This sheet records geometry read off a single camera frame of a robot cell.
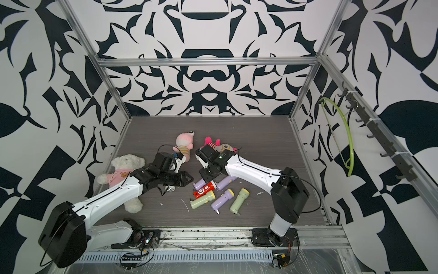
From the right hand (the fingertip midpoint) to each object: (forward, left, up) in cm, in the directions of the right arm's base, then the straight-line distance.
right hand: (205, 172), depth 83 cm
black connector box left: (-33, +30, -13) cm, 47 cm away
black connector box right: (-34, -33, -13) cm, 49 cm away
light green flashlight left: (-12, +3, -8) cm, 14 cm away
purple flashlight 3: (-8, -11, -7) cm, 16 cm away
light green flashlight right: (-9, -18, -7) cm, 22 cm away
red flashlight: (-4, -2, -7) cm, 8 cm away
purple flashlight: (-3, +4, -8) cm, 9 cm away
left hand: (-2, +7, 0) cm, 7 cm away
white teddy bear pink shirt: (+3, +41, +1) cm, 41 cm away
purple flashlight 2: (-2, -10, -9) cm, 13 cm away
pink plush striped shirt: (+22, +14, -5) cm, 26 cm away
